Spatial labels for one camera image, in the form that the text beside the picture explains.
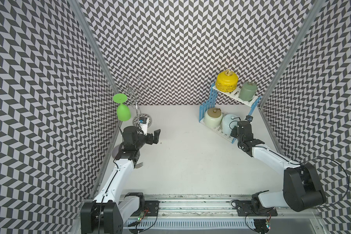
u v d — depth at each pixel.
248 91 0.79
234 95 0.87
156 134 0.73
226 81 0.84
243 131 0.67
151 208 0.71
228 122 0.96
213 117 1.00
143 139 0.69
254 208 0.67
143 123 0.72
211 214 0.72
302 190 0.42
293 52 0.83
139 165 0.86
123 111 0.85
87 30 0.79
